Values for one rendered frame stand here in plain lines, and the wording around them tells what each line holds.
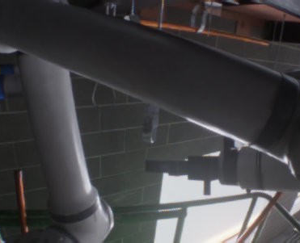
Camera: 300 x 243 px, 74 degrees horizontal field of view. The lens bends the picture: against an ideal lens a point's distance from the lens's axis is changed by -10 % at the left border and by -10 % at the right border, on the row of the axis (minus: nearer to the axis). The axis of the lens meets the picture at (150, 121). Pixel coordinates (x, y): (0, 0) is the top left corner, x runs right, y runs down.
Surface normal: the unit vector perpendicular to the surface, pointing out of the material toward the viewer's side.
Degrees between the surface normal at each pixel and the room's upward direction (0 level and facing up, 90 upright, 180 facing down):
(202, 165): 70
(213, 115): 115
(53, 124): 82
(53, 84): 81
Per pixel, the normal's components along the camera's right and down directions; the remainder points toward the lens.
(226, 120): -0.45, 0.65
